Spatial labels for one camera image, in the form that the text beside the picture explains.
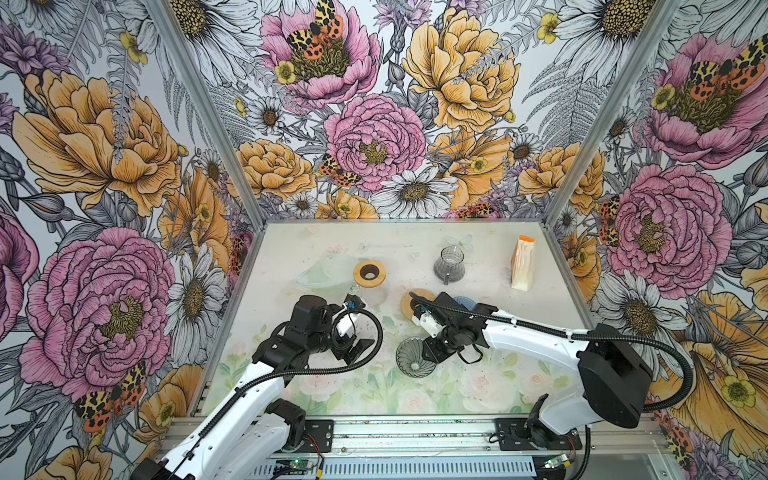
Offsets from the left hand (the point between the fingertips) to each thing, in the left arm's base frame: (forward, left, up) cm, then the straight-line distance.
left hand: (357, 335), depth 79 cm
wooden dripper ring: (+16, -3, 0) cm, 17 cm away
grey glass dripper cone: (-3, -14, -8) cm, 17 cm away
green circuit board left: (-26, +12, -12) cm, 31 cm away
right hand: (-5, -20, -7) cm, 21 cm away
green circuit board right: (-27, -49, -12) cm, 57 cm away
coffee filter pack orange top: (+26, -52, -4) cm, 59 cm away
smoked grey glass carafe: (+25, -29, -5) cm, 38 cm away
